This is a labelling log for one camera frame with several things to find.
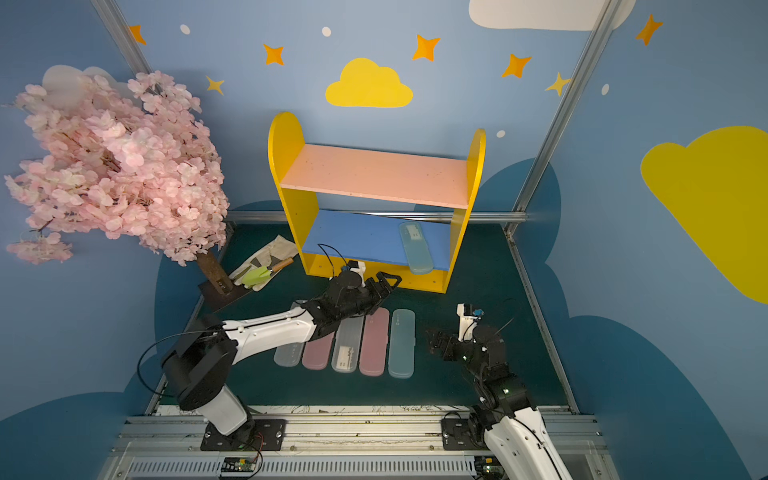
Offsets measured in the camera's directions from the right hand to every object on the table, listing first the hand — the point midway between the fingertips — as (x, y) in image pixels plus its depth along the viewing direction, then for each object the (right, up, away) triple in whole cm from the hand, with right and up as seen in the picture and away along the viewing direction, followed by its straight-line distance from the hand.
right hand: (442, 326), depth 79 cm
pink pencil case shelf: (-36, -10, +8) cm, 39 cm away
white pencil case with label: (-27, -8, +9) cm, 30 cm away
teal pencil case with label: (-5, +22, +18) cm, 29 cm away
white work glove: (-57, +21, +34) cm, 70 cm away
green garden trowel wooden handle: (-60, +12, +26) cm, 67 cm away
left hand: (-12, +12, +2) cm, 17 cm away
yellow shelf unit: (-32, +39, +35) cm, 62 cm away
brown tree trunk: (-69, +14, +12) cm, 71 cm away
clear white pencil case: (-44, -10, +7) cm, 45 cm away
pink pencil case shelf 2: (-19, -11, +7) cm, 23 cm away
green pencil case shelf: (-10, -8, +12) cm, 18 cm away
